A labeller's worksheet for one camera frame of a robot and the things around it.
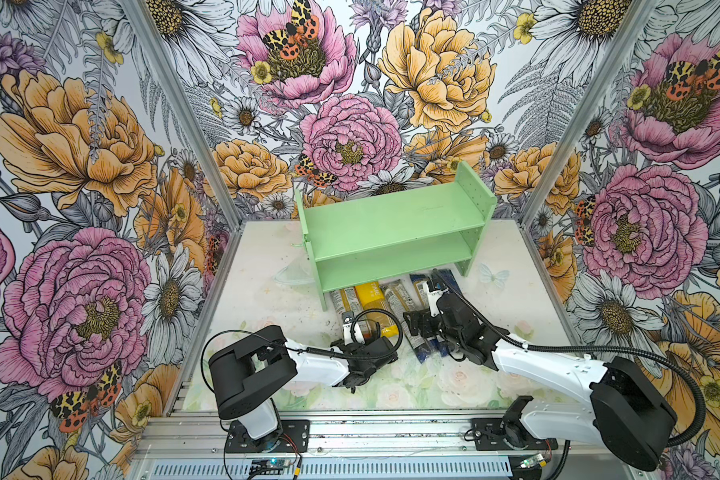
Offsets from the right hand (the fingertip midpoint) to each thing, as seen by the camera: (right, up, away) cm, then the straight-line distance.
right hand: (419, 320), depth 86 cm
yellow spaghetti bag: (-13, +5, +11) cm, 18 cm away
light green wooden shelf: (-14, +22, -6) cm, 27 cm away
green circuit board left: (-37, -30, -15) cm, 50 cm away
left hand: (-17, -8, +4) cm, 19 cm away
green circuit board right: (+24, -30, -14) cm, 41 cm away
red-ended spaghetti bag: (-21, +4, +10) cm, 23 cm away
